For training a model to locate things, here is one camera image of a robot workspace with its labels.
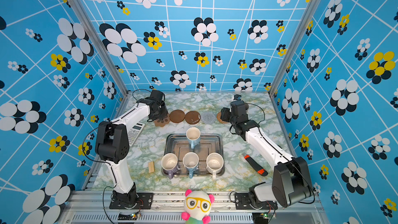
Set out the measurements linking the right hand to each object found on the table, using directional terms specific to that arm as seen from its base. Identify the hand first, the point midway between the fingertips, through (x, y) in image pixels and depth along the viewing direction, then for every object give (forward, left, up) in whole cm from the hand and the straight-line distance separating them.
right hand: (227, 110), depth 86 cm
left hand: (+5, +39, -9) cm, 41 cm away
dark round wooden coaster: (+10, +33, -18) cm, 38 cm away
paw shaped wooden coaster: (+3, +42, -16) cm, 45 cm away
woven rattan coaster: (+11, +3, -19) cm, 22 cm away
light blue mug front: (-23, +20, -16) cm, 34 cm away
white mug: (-24, +7, -17) cm, 30 cm away
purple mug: (-24, +32, -17) cm, 44 cm away
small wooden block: (-26, +42, -16) cm, 52 cm away
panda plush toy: (-44, +15, -11) cm, 48 cm away
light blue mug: (-8, +20, -14) cm, 26 cm away
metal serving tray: (-10, +8, -21) cm, 25 cm away
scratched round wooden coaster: (+8, +21, -17) cm, 28 cm away
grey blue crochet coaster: (+8, +10, -18) cm, 22 cm away
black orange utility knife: (-25, -16, -18) cm, 35 cm away
